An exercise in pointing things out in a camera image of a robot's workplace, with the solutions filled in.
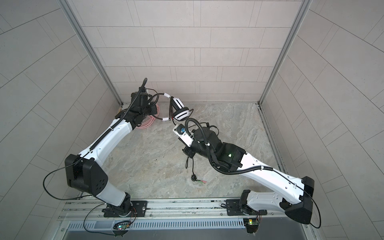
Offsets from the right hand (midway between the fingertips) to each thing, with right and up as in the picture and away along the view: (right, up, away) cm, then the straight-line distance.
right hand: (179, 139), depth 63 cm
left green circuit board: (-24, -38, +1) cm, 45 cm away
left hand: (-15, +18, +20) cm, 30 cm away
